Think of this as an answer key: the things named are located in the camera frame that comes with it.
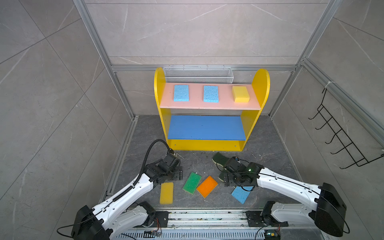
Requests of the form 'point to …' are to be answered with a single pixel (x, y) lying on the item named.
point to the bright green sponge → (192, 183)
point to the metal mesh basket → (198, 75)
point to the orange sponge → (206, 188)
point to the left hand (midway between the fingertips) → (176, 169)
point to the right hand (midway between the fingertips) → (231, 179)
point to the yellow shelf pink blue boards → (209, 118)
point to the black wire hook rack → (340, 134)
